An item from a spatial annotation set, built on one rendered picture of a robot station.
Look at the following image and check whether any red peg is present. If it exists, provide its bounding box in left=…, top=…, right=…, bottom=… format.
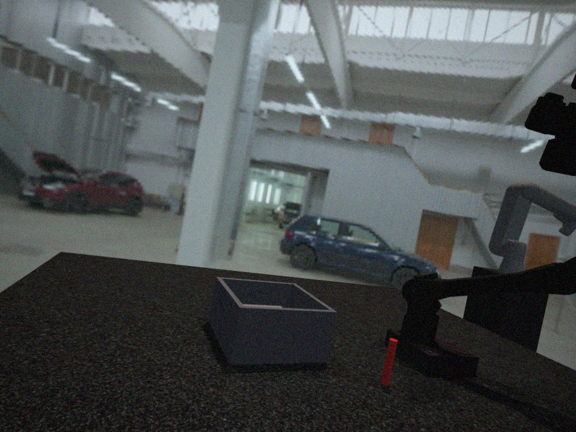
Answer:
left=381, top=338, right=398, bottom=386

